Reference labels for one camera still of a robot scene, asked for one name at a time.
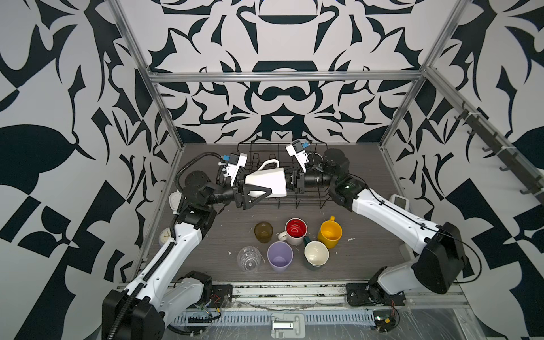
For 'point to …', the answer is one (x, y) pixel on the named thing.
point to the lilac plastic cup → (280, 254)
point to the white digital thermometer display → (399, 201)
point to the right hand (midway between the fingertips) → (273, 182)
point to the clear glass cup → (248, 258)
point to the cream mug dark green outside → (316, 252)
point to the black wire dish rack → (258, 154)
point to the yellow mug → (330, 232)
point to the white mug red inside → (295, 230)
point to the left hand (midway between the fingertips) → (272, 183)
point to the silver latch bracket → (287, 325)
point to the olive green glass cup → (263, 231)
